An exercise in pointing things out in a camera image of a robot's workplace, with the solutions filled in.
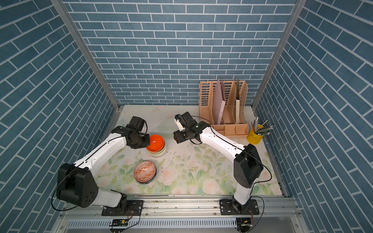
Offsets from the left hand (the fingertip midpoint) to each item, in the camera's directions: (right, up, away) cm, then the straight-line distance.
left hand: (151, 143), depth 85 cm
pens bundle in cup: (+70, +8, +10) cm, 71 cm away
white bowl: (+4, -8, +1) cm, 9 cm away
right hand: (+17, +5, -1) cm, 17 cm away
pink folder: (+43, +27, +13) cm, 52 cm away
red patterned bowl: (-3, -16, -3) cm, 17 cm away
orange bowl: (+3, 0, 0) cm, 3 cm away
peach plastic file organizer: (+50, +8, +19) cm, 54 cm away
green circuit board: (-12, -38, -13) cm, 42 cm away
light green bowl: (+4, -6, -1) cm, 7 cm away
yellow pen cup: (+64, +2, +8) cm, 64 cm away
